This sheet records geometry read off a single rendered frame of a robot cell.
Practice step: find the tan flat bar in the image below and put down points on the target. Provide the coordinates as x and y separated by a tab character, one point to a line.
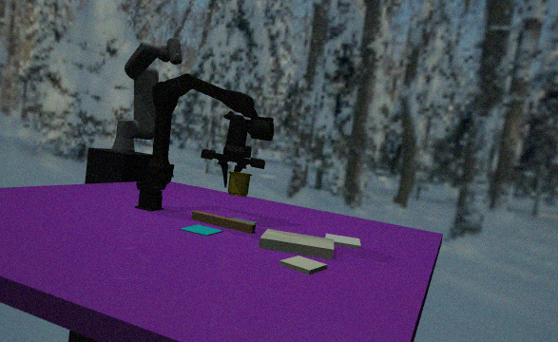
230	223

